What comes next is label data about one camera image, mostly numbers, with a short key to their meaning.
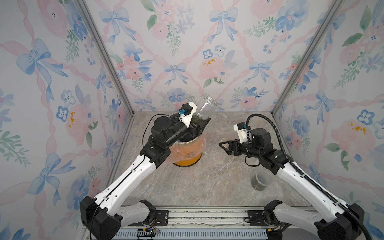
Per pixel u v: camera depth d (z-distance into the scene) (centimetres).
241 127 65
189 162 88
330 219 40
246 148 63
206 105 56
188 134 59
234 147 65
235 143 64
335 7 69
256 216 75
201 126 56
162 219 73
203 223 73
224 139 75
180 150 74
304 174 47
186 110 49
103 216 37
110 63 90
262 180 76
